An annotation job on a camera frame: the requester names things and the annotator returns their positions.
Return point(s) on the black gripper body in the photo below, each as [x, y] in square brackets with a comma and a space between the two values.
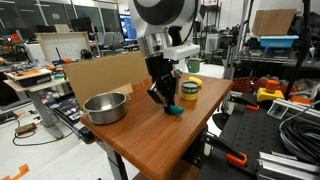
[161, 71]

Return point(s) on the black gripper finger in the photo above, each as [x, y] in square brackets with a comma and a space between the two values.
[157, 94]
[171, 95]

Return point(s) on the green pickle toy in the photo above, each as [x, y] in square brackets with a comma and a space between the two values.
[176, 110]

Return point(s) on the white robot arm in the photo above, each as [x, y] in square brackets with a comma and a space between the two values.
[156, 16]

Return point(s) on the tin can yellow label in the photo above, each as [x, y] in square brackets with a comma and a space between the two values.
[190, 93]

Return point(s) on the green bucket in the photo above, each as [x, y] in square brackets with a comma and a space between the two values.
[193, 66]

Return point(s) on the computer monitor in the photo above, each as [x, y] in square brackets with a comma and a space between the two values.
[128, 28]

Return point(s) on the brown cardboard box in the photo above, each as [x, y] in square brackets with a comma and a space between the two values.
[106, 73]

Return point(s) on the stainless steel pot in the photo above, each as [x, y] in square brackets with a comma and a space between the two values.
[105, 112]

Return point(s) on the grey office chair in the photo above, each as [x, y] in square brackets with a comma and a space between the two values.
[111, 41]

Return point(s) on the red perforated crate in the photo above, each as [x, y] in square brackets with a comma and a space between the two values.
[241, 85]

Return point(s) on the metal shelf rack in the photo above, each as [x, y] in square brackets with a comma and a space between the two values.
[243, 53]

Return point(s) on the black perforated breadboard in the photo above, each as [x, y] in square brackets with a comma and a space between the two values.
[256, 133]

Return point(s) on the black equipment case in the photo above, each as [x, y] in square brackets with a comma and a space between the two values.
[65, 108]

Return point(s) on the yellow emergency stop button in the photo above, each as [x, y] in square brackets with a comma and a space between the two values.
[270, 93]

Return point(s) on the white pegboard panel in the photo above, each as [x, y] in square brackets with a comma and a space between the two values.
[66, 45]

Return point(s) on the blue plastic bin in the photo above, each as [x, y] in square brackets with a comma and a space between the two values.
[278, 41]

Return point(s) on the white side table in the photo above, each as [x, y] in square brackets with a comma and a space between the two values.
[36, 100]

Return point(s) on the cardboard box on shelf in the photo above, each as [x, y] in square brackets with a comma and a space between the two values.
[273, 21]

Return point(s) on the silver aluminium extrusion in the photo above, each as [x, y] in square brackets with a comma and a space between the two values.
[286, 166]
[293, 108]

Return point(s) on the black orange tool case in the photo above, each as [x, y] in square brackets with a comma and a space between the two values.
[31, 78]

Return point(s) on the black tripod pole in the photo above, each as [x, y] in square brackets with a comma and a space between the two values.
[300, 50]

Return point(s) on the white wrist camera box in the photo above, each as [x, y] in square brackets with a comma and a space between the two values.
[181, 51]

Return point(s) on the grey table leg frame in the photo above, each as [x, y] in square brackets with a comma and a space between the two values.
[116, 163]

